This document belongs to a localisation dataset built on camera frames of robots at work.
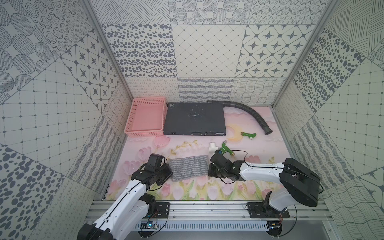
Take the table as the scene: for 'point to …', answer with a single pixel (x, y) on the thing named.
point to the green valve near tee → (225, 149)
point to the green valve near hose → (251, 136)
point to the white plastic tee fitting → (212, 148)
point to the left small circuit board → (148, 225)
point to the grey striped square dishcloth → (187, 167)
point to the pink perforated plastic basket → (147, 117)
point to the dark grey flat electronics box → (200, 119)
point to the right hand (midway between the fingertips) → (208, 172)
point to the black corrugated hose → (266, 128)
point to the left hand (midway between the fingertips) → (172, 167)
